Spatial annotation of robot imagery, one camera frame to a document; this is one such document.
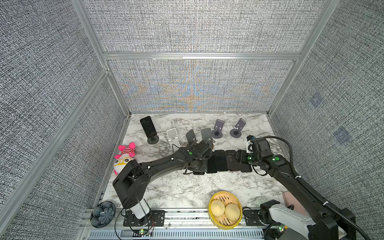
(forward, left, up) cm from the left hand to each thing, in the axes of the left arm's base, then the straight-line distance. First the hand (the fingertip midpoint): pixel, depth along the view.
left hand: (204, 168), depth 83 cm
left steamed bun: (-20, -4, -2) cm, 20 cm away
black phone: (+31, +35, +2) cm, 46 cm away
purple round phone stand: (+29, -13, -6) cm, 33 cm away
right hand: (+4, -19, +6) cm, 20 cm away
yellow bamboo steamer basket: (-25, -6, -5) cm, 27 cm away
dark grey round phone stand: (+26, +32, -7) cm, 42 cm away
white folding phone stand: (+22, +18, -5) cm, 29 cm away
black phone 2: (0, +3, -7) cm, 7 cm away
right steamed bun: (-22, -11, -1) cm, 25 cm away
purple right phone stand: (+29, -27, -6) cm, 40 cm away
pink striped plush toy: (+7, +47, 0) cm, 47 cm away
